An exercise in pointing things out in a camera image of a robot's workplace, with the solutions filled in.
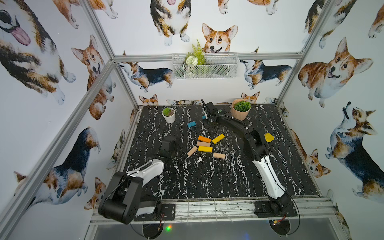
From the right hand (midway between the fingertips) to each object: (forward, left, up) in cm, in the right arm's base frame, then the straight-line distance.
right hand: (204, 123), depth 102 cm
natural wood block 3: (-20, -9, -6) cm, 23 cm away
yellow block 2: (-15, +1, -7) cm, 17 cm away
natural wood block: (-12, +1, -6) cm, 14 cm away
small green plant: (+9, +26, +3) cm, 28 cm away
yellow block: (-8, -10, -6) cm, 14 cm away
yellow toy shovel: (-7, -44, -7) cm, 45 cm away
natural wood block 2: (-17, +8, -6) cm, 20 cm away
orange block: (-8, 0, -6) cm, 10 cm away
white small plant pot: (+7, +24, -3) cm, 25 cm away
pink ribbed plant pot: (+6, -24, +1) cm, 24 cm away
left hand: (-13, +17, +2) cm, 22 cm away
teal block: (+5, +10, -7) cm, 13 cm away
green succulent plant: (+12, -27, +4) cm, 30 cm away
